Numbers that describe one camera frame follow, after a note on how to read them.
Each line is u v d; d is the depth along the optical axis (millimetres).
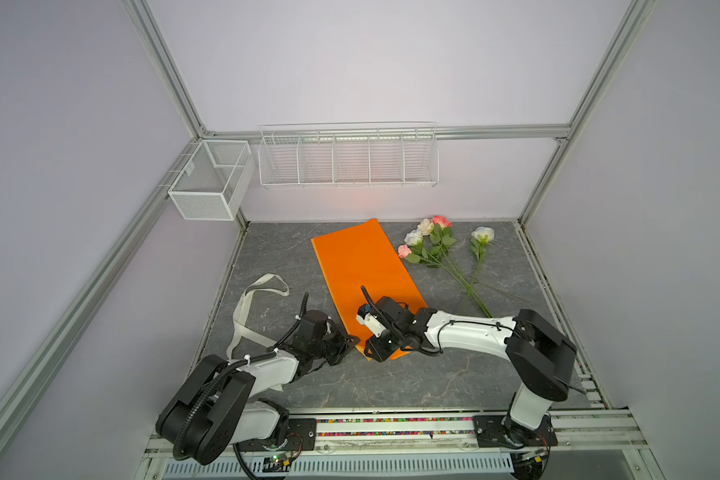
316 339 712
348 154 970
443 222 1159
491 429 744
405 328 655
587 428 756
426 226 1126
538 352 489
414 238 1111
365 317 774
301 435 738
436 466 1577
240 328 916
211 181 959
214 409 423
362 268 1054
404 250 1080
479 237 1119
